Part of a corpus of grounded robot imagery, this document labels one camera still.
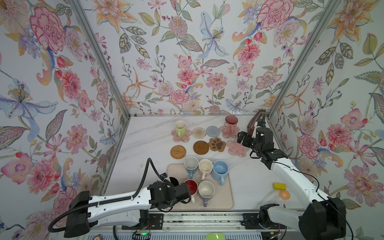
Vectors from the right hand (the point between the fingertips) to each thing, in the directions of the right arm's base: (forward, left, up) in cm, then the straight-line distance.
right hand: (245, 134), depth 84 cm
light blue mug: (-14, +13, -18) cm, 26 cm away
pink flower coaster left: (+10, +35, -19) cm, 41 cm away
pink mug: (+16, +5, -10) cm, 19 cm away
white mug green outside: (+13, +38, -10) cm, 42 cm away
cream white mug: (-12, +21, -14) cm, 29 cm away
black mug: (-24, +38, -10) cm, 46 cm away
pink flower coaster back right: (+20, +9, -20) cm, 30 cm away
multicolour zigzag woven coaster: (+16, +26, -19) cm, 36 cm away
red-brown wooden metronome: (+18, -13, -6) cm, 23 cm away
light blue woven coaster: (+17, +15, -19) cm, 30 cm away
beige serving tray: (-29, +12, -19) cm, 37 cm away
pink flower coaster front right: (+4, +1, -19) cm, 19 cm away
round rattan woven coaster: (-1, +39, -20) cm, 44 cm away
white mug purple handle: (-24, +21, -19) cm, 37 cm away
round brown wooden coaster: (+3, +24, -18) cm, 30 cm away
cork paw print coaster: (+7, +13, -20) cm, 25 cm away
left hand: (-33, +34, -14) cm, 49 cm away
